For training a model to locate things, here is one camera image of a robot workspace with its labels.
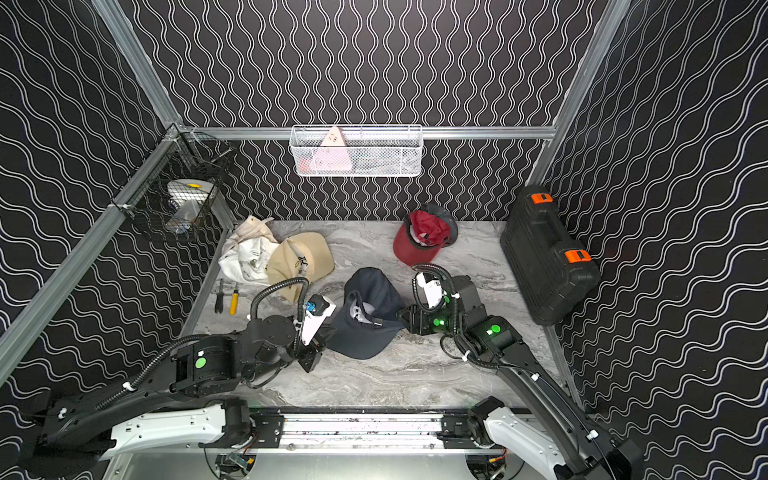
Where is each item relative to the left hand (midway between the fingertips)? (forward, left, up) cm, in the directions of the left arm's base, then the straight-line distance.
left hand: (335, 327), depth 64 cm
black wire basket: (+32, +49, +5) cm, 59 cm away
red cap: (+50, -21, -24) cm, 59 cm away
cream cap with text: (+48, +42, -23) cm, 68 cm away
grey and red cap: (+62, -30, -23) cm, 73 cm away
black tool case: (+22, -54, -5) cm, 59 cm away
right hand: (+9, -15, -7) cm, 19 cm away
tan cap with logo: (+36, +20, -22) cm, 46 cm away
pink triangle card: (+51, +9, +9) cm, 53 cm away
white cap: (+33, +39, -22) cm, 56 cm away
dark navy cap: (+4, -7, -6) cm, 10 cm away
